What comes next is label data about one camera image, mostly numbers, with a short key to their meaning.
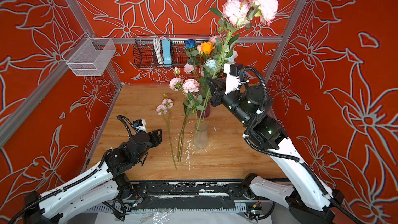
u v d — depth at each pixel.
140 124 0.66
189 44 0.76
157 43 0.87
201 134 0.80
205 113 1.09
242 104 0.37
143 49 0.95
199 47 0.78
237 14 0.35
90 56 0.92
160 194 0.73
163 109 1.01
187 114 1.01
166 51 0.90
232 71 0.42
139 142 0.55
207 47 0.74
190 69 0.81
